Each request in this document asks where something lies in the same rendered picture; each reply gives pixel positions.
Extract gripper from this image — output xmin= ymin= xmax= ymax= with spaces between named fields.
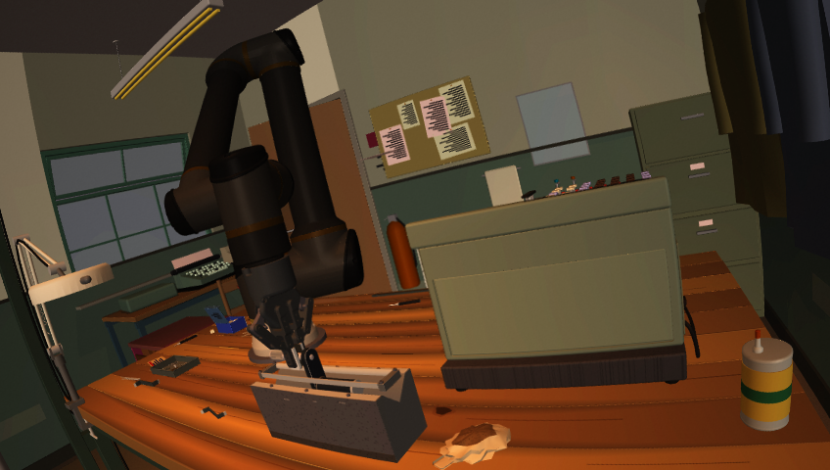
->
xmin=234 ymin=257 xmax=328 ymax=382

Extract olive green adding calculator body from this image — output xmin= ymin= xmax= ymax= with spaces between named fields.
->
xmin=404 ymin=176 xmax=689 ymax=392

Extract row of coloured calculator keys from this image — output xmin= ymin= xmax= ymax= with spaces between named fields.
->
xmin=547 ymin=170 xmax=654 ymax=198

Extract blue small box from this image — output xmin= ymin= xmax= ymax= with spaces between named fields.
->
xmin=207 ymin=305 xmax=249 ymax=336

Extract green typewriter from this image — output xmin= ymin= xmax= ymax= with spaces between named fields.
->
xmin=169 ymin=247 xmax=237 ymax=292

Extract dark red ledger book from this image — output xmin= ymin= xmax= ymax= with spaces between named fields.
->
xmin=128 ymin=314 xmax=216 ymax=357

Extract dark tray of screws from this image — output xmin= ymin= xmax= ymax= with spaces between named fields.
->
xmin=149 ymin=354 xmax=202 ymax=380

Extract wooden side table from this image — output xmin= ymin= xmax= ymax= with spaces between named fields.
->
xmin=101 ymin=274 xmax=243 ymax=366

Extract orange fire extinguisher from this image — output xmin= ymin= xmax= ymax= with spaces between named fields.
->
xmin=386 ymin=214 xmax=422 ymax=291

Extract green long box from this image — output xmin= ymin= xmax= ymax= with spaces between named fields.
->
xmin=115 ymin=281 xmax=180 ymax=314

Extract brown door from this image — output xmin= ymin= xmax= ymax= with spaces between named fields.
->
xmin=247 ymin=89 xmax=397 ymax=295

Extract green framed window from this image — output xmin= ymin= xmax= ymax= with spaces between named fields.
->
xmin=39 ymin=133 xmax=229 ymax=272

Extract beige rag with brown stain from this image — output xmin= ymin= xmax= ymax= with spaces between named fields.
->
xmin=432 ymin=422 xmax=513 ymax=470

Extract cream desk lamp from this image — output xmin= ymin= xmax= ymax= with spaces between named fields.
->
xmin=13 ymin=236 xmax=115 ymax=444

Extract cork notice board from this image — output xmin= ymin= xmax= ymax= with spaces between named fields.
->
xmin=367 ymin=74 xmax=492 ymax=180

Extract cream paper tape card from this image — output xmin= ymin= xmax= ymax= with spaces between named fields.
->
xmin=484 ymin=164 xmax=525 ymax=209

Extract ceiling strip light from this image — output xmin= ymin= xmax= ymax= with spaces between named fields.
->
xmin=109 ymin=0 xmax=226 ymax=103

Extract olive green filing cabinet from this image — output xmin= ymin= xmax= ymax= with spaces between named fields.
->
xmin=627 ymin=91 xmax=767 ymax=318

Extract yellow green-banded oil can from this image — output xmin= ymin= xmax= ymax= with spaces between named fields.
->
xmin=739 ymin=328 xmax=795 ymax=433

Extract dark hanging coats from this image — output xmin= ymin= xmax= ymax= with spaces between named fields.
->
xmin=696 ymin=0 xmax=830 ymax=220

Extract pale blue wall panel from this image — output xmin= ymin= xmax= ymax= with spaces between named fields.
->
xmin=515 ymin=81 xmax=592 ymax=167

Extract black calculator side handle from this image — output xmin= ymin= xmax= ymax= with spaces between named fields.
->
xmin=683 ymin=295 xmax=702 ymax=360

